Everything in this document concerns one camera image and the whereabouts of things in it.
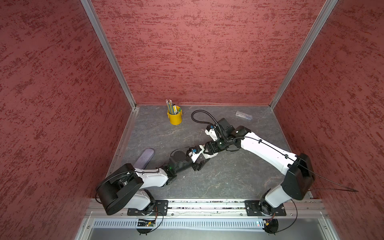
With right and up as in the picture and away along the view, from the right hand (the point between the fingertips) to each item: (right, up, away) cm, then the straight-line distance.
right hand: (209, 152), depth 80 cm
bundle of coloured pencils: (-25, +26, +23) cm, 43 cm away
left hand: (-3, -2, +2) cm, 4 cm away
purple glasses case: (-39, -6, +8) cm, 40 cm away
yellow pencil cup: (-22, +18, +26) cm, 39 cm away
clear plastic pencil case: (+29, +22, +35) cm, 50 cm away
